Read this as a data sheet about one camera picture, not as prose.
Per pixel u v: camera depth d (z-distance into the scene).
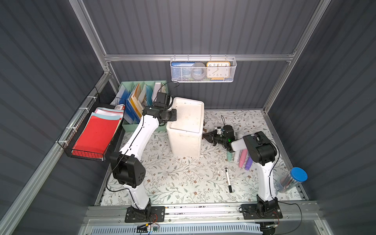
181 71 0.84
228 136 0.85
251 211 0.73
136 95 0.96
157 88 0.99
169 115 0.74
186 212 0.75
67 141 0.61
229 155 0.93
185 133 0.76
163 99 0.64
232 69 0.85
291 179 0.68
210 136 0.93
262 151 0.59
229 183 0.83
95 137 0.68
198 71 0.91
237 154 0.94
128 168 0.45
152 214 0.73
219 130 1.00
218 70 0.89
